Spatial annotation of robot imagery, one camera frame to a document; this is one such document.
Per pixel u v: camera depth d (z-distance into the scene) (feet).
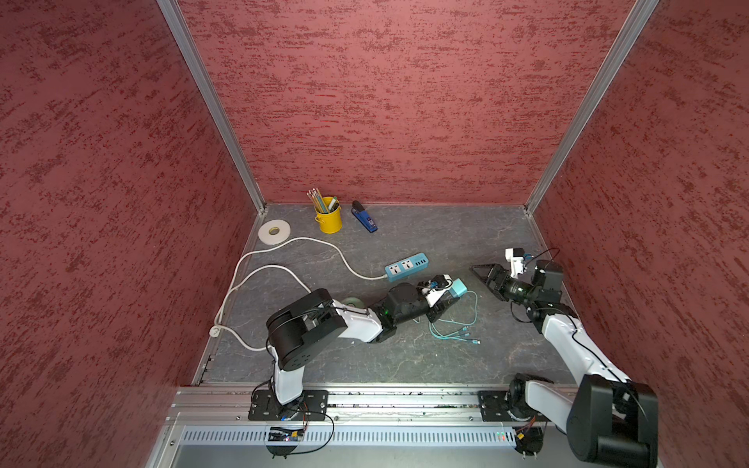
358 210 3.81
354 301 2.66
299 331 1.60
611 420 1.31
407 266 3.28
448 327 2.90
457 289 2.55
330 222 3.56
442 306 2.43
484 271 2.48
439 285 2.24
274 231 3.69
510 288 2.39
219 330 2.94
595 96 2.86
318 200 3.38
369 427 2.41
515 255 2.54
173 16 2.33
